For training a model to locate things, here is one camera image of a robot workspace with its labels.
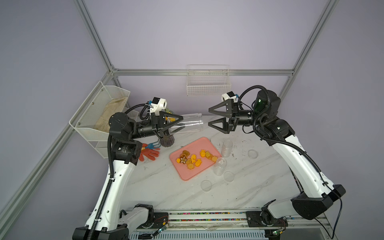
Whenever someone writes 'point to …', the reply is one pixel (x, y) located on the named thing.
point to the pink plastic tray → (194, 148)
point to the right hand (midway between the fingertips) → (208, 124)
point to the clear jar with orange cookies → (220, 166)
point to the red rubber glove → (148, 152)
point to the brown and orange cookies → (183, 158)
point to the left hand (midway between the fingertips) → (181, 125)
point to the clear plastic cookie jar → (227, 147)
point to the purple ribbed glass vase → (167, 141)
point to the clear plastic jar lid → (252, 154)
